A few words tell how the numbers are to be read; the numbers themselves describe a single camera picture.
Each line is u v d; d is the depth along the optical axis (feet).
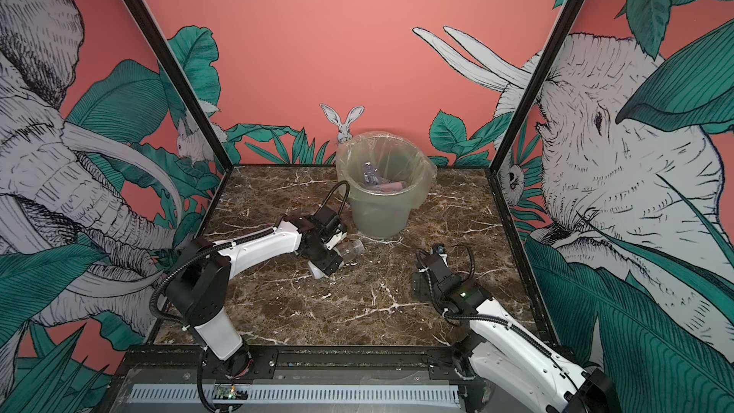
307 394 2.30
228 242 1.66
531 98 3.15
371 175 2.82
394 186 2.96
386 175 3.35
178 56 2.90
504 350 1.59
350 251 3.12
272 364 2.41
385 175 3.35
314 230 2.19
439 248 2.38
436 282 1.98
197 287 1.50
